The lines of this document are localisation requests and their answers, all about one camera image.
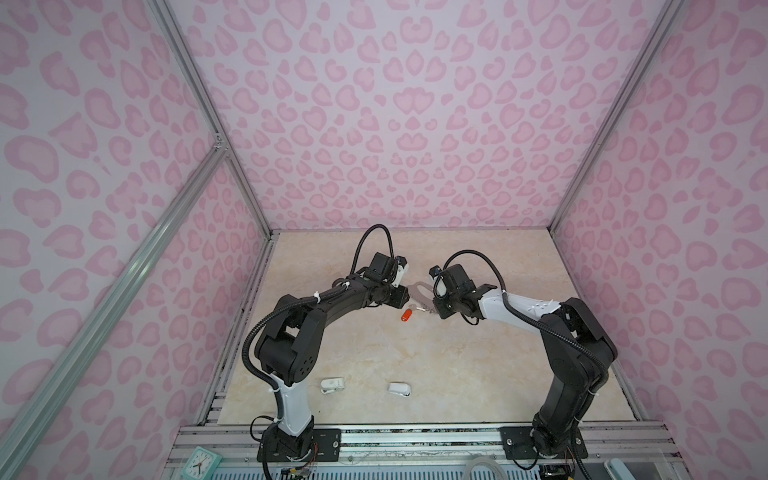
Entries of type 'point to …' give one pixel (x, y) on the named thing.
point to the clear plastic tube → (478, 460)
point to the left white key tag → (328, 385)
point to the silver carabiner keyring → (425, 302)
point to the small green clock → (202, 464)
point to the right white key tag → (402, 389)
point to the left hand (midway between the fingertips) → (407, 291)
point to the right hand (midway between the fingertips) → (441, 299)
